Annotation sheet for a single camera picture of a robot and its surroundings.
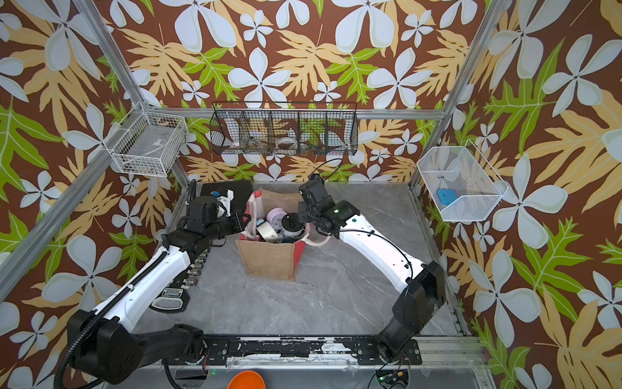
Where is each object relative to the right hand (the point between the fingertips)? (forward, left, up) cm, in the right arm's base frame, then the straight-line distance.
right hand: (304, 206), depth 80 cm
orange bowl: (-46, +16, -21) cm, 53 cm away
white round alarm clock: (0, +5, -11) cm, 12 cm away
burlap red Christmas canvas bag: (-16, +9, -8) cm, 20 cm away
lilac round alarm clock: (+4, +12, -10) cm, 16 cm away
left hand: (-2, +17, -1) cm, 18 cm away
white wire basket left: (+21, +57, +11) cm, 62 cm away
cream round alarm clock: (-4, +14, -10) cm, 17 cm away
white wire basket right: (+9, -55, +2) cm, 56 cm away
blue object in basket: (+2, -48, +2) cm, 48 cm away
